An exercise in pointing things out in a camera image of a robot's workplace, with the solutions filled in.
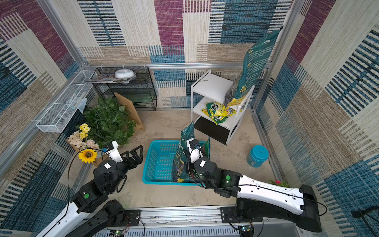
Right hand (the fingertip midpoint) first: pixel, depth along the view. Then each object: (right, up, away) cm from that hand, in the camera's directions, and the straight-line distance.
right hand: (184, 150), depth 67 cm
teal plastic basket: (-17, -13, +25) cm, 32 cm away
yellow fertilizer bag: (+27, +19, +22) cm, 39 cm away
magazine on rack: (-47, +40, +24) cm, 66 cm away
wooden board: (-34, +19, +24) cm, 46 cm away
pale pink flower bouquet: (-55, +4, +7) cm, 55 cm away
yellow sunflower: (-46, -3, +3) cm, 46 cm away
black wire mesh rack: (-35, +35, +44) cm, 67 cm away
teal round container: (+40, -6, +15) cm, 43 cm away
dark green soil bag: (-3, -8, +4) cm, 10 cm away
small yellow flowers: (-47, +9, +3) cm, 48 cm away
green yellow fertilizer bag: (+19, +19, +21) cm, 34 cm away
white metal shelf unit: (+14, +32, +19) cm, 40 cm away
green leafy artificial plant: (-42, +13, +13) cm, 46 cm away
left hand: (-23, 0, +2) cm, 23 cm away
